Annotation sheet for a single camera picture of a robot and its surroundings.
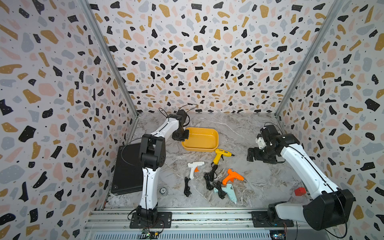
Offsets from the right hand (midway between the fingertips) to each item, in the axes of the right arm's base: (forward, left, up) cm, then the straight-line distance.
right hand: (255, 158), depth 80 cm
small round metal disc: (-14, +49, -10) cm, 52 cm away
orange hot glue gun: (-4, +10, -14) cm, 18 cm away
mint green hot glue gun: (-12, +13, -14) cm, 23 cm away
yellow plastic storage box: (+22, +29, -14) cm, 40 cm away
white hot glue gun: (0, +33, -13) cm, 36 cm away
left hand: (+19, +40, -9) cm, 45 cm away
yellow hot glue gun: (+11, +16, -13) cm, 24 cm away
